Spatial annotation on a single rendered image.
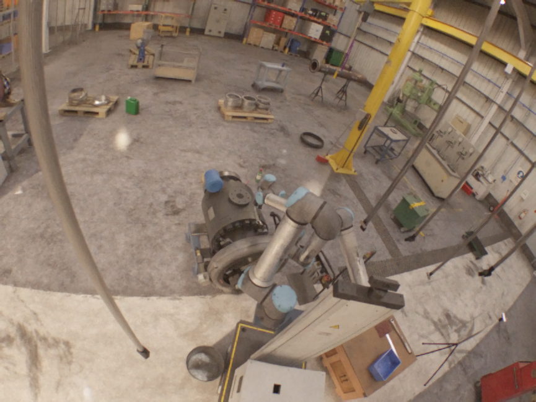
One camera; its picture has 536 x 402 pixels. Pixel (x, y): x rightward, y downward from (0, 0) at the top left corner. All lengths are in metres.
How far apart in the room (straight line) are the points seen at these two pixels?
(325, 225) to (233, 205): 1.41
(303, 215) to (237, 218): 1.25
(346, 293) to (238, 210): 1.53
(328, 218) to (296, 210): 0.14
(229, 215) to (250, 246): 0.43
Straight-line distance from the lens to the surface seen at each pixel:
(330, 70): 8.77
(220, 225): 2.27
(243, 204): 2.31
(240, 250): 1.97
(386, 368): 2.74
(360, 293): 1.03
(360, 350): 2.60
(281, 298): 1.39
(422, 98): 12.34
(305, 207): 1.03
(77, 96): 5.92
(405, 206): 4.86
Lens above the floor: 2.52
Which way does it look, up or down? 41 degrees down
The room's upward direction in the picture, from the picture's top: 22 degrees clockwise
